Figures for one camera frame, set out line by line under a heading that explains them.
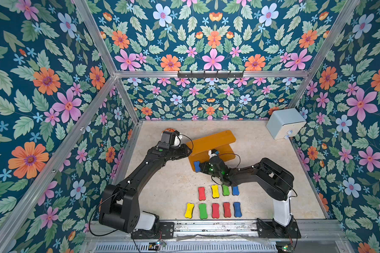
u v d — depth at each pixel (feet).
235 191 2.80
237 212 2.53
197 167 3.06
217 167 2.44
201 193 2.76
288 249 2.25
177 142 2.51
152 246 2.36
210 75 3.05
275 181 1.69
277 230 2.13
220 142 3.07
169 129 3.54
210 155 2.88
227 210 2.59
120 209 1.38
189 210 2.57
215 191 2.77
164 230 2.41
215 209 2.63
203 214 2.58
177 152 2.35
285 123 3.16
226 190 2.81
